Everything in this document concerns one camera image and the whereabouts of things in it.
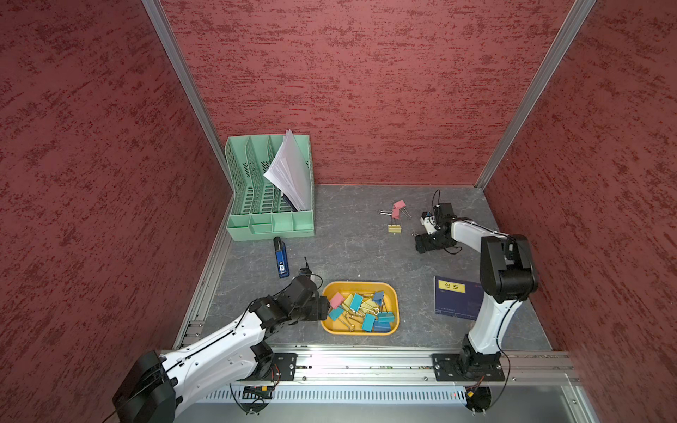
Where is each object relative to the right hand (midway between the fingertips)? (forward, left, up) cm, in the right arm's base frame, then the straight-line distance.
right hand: (429, 246), depth 101 cm
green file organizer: (+20, +70, +2) cm, 73 cm away
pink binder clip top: (+21, +8, +1) cm, 23 cm away
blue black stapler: (-7, +56, +6) cm, 57 cm away
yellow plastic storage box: (-29, +32, +1) cm, 43 cm away
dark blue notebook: (-21, -5, 0) cm, 21 cm away
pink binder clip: (+16, +11, +1) cm, 20 cm away
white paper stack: (+19, +53, +23) cm, 61 cm away
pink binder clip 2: (-22, +36, +4) cm, 43 cm away
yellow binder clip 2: (-23, +33, +4) cm, 40 cm away
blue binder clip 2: (-30, +22, +3) cm, 37 cm away
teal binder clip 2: (-23, +30, +4) cm, 38 cm away
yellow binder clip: (+8, +13, +1) cm, 15 cm away
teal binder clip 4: (-27, +20, +1) cm, 33 cm away
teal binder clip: (-26, +37, +3) cm, 45 cm away
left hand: (-25, +42, +4) cm, 49 cm away
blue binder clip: (-20, +22, +2) cm, 30 cm away
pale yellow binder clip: (-23, +25, +2) cm, 35 cm away
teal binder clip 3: (-29, +26, +3) cm, 39 cm away
